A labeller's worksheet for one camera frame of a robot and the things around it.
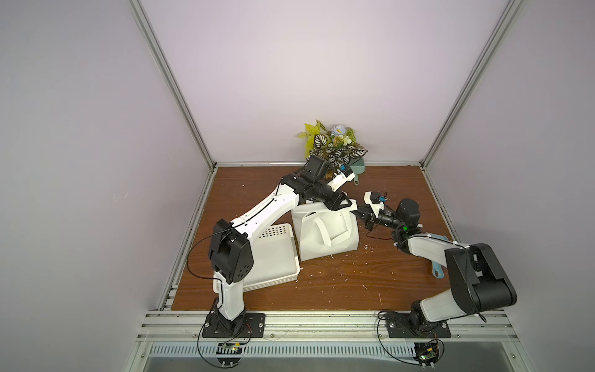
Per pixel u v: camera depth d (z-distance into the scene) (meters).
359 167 1.21
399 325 0.73
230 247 0.47
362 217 0.78
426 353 0.70
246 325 0.73
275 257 0.90
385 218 0.74
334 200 0.70
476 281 0.44
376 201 0.71
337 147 0.91
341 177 0.71
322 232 0.74
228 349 0.72
